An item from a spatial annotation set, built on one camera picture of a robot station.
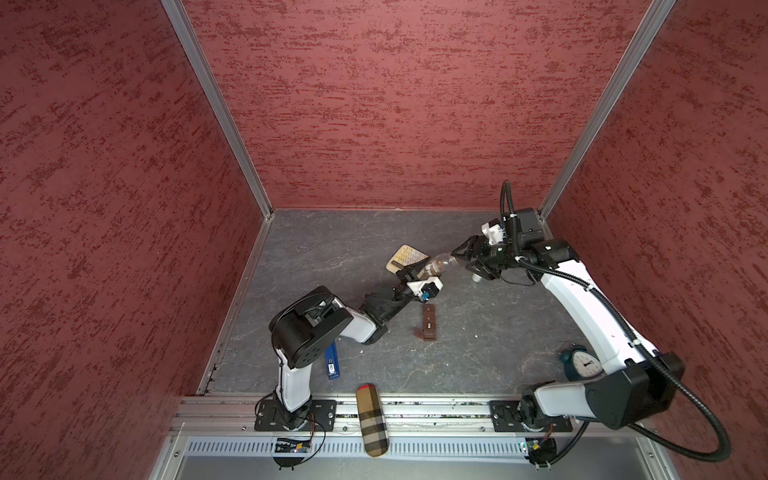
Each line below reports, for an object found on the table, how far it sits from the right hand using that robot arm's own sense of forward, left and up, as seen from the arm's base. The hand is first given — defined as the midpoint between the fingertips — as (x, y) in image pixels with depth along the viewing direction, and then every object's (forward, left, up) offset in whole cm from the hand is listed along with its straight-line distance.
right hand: (456, 264), depth 75 cm
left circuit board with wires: (-36, +43, -28) cm, 63 cm away
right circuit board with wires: (-38, -19, -27) cm, 51 cm away
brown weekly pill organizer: (-8, +6, -24) cm, 26 cm away
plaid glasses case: (-31, +23, -21) cm, 44 cm away
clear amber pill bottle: (+1, +4, -2) cm, 5 cm away
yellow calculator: (+21, +11, -23) cm, 33 cm away
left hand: (+4, +5, -6) cm, 9 cm away
